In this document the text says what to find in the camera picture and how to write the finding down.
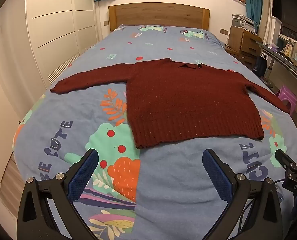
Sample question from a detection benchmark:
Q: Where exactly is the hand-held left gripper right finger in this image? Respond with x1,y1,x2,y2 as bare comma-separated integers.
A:
202,148,282,240

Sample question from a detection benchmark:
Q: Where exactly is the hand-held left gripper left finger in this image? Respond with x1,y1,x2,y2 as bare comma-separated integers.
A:
17,148,99,240

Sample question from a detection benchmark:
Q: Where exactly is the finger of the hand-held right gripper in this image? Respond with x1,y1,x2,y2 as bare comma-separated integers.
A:
275,149,294,168

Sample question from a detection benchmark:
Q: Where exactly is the dark red knit sweater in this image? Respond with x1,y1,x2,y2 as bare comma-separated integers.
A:
50,57,291,149

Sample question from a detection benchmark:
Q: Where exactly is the purple plastic stool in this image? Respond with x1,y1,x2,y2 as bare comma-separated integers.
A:
276,85,297,115

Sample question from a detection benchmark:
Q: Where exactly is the blue printed bed sheet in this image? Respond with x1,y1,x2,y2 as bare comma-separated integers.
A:
12,24,297,240

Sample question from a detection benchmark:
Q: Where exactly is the glass-topped desk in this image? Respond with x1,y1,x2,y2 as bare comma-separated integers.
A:
262,34,297,98

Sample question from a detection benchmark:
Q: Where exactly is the dark blue bag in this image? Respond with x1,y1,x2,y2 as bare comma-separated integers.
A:
253,56,267,77

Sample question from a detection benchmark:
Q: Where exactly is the white vent grille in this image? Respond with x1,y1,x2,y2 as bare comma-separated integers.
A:
48,55,79,84

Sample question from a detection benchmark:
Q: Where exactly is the wooden drawer chest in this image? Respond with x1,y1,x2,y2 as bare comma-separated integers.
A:
228,26,263,68

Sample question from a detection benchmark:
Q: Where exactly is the white cabinet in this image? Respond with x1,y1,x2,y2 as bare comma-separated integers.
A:
263,16,282,45

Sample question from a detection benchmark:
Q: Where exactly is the white printer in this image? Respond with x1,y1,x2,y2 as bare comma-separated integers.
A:
231,14,259,34

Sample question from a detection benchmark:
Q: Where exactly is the white wardrobe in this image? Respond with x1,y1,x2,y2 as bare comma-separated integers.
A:
25,0,99,89

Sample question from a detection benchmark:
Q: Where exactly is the wooden headboard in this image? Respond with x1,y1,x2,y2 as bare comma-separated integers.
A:
108,2,210,32

